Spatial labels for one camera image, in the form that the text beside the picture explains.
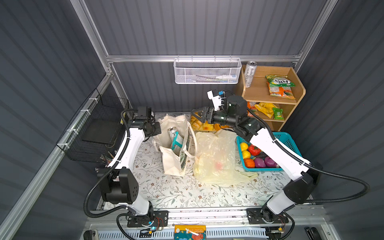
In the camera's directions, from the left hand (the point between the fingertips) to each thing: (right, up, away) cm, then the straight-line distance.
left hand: (155, 129), depth 85 cm
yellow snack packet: (+70, +14, +11) cm, 72 cm away
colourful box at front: (+21, -49, -15) cm, 55 cm away
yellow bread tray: (+25, +3, +23) cm, 34 cm away
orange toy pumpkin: (+55, -20, +2) cm, 59 cm away
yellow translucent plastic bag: (+35, -18, +6) cm, 40 cm away
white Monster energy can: (+8, -1, +8) cm, 11 cm away
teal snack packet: (+12, -9, +6) cm, 16 cm away
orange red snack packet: (+60, +14, +11) cm, 63 cm away
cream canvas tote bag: (+11, -19, -4) cm, 22 cm away
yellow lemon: (+55, -16, +6) cm, 57 cm away
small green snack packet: (+76, +10, +9) cm, 77 cm away
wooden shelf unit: (+64, +24, +10) cm, 69 cm away
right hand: (+23, +7, -20) cm, 31 cm away
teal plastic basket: (+81, -6, +11) cm, 82 cm away
